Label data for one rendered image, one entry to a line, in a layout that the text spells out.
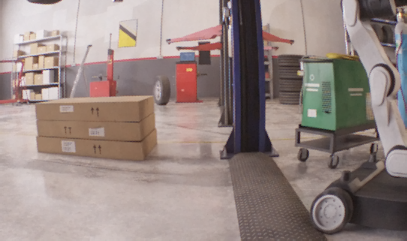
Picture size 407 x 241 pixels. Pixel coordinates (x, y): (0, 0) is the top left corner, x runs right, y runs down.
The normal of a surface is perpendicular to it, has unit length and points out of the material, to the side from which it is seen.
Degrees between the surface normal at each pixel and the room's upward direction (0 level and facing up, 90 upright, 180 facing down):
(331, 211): 90
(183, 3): 90
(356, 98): 86
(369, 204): 90
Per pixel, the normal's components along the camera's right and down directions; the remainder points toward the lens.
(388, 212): -0.74, 0.06
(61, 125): 0.00, 0.07
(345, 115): 0.44, -0.02
